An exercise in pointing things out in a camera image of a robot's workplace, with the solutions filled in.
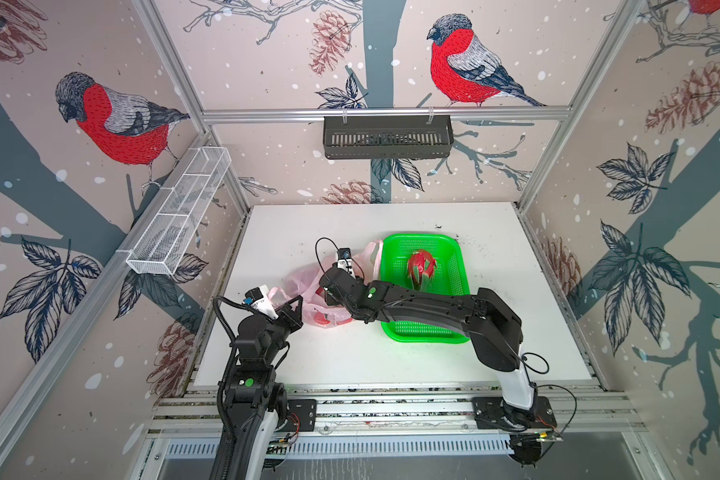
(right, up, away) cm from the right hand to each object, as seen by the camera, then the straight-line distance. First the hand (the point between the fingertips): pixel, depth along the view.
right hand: (329, 287), depth 85 cm
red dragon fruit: (+28, +5, +7) cm, 30 cm away
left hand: (-6, -1, -9) cm, 11 cm away
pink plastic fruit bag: (-8, +1, +3) cm, 8 cm away
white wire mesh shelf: (-39, +14, -14) cm, 44 cm away
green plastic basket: (+39, +1, +12) cm, 41 cm away
